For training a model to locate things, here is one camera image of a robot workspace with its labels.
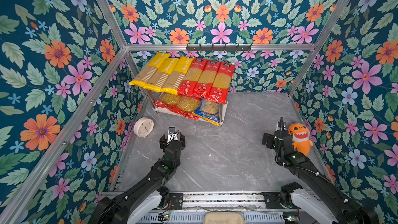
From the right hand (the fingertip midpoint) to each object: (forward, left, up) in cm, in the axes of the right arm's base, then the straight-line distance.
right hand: (271, 134), depth 84 cm
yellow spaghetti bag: (+21, +67, +26) cm, 75 cm away
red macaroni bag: (+26, +62, 0) cm, 67 cm away
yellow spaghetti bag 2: (+20, +59, +25) cm, 67 cm away
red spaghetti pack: (+20, +43, +26) cm, 54 cm away
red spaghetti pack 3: (+9, +29, +26) cm, 40 cm away
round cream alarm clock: (+7, +74, -3) cm, 75 cm away
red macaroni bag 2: (+22, +49, 0) cm, 53 cm away
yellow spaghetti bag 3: (+19, +51, +26) cm, 60 cm away
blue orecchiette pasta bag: (+16, +35, +1) cm, 38 cm away
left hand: (+1, +53, +4) cm, 53 cm away
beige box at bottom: (-37, +28, -8) cm, 47 cm away
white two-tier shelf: (+25, +25, -5) cm, 36 cm away
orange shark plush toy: (+3, -18, -3) cm, 19 cm away
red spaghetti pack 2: (+11, +48, +25) cm, 55 cm away
